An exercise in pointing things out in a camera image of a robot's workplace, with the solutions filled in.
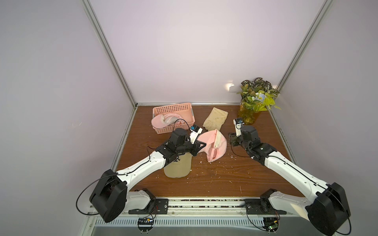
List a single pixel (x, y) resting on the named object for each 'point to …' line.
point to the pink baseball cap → (216, 144)
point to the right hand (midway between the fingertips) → (234, 129)
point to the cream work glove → (215, 119)
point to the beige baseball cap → (180, 167)
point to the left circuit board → (145, 224)
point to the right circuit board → (271, 224)
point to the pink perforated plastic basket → (186, 110)
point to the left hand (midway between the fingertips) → (206, 144)
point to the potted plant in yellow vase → (256, 97)
